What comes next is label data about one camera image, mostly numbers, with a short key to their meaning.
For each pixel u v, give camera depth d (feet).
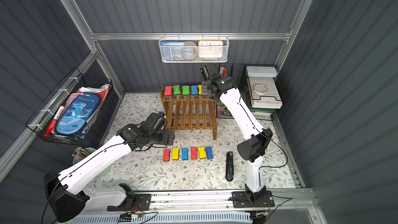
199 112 3.00
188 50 2.93
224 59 2.98
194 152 2.91
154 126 1.89
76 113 2.11
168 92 2.72
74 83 2.52
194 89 2.72
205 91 2.36
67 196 1.28
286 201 2.32
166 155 2.90
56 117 2.15
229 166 2.65
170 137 2.28
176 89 2.73
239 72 3.65
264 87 3.14
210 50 2.92
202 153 2.92
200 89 2.72
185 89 2.73
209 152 2.91
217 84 1.76
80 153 2.37
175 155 2.86
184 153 2.95
